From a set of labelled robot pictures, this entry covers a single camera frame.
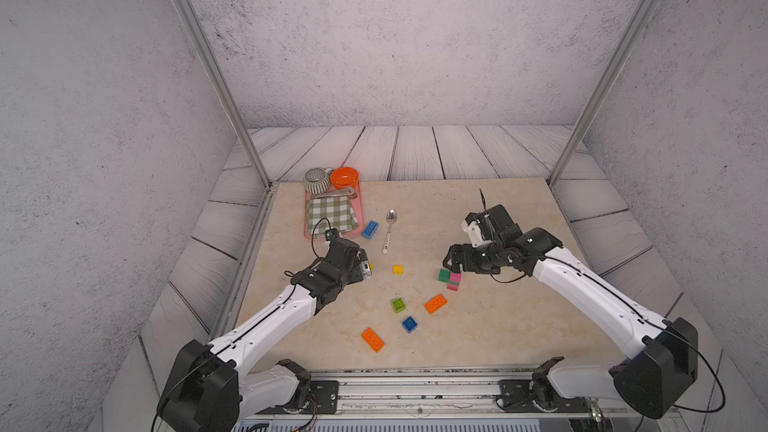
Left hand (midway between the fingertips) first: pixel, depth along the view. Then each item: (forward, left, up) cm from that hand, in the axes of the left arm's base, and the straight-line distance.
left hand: (325, 270), depth 81 cm
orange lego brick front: (-14, -13, -14) cm, 23 cm away
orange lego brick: (-4, -30, -14) cm, 34 cm away
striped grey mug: (+45, +10, -10) cm, 47 cm away
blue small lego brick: (-10, -22, -14) cm, 28 cm away
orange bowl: (+46, 0, -10) cm, 47 cm away
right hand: (+2, -33, -8) cm, 34 cm away
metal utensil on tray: (+39, -1, -10) cm, 40 cm away
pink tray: (+35, -5, -14) cm, 38 cm away
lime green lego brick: (-4, -19, -14) cm, 24 cm away
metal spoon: (+28, -18, -12) cm, 35 cm away
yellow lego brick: (+7, -20, -13) cm, 25 cm away
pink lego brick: (+1, -36, -7) cm, 37 cm away
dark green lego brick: (+2, -33, -8) cm, 34 cm away
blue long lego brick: (+22, -11, -12) cm, 27 cm away
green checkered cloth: (+31, +4, -13) cm, 34 cm away
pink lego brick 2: (0, -36, -12) cm, 38 cm away
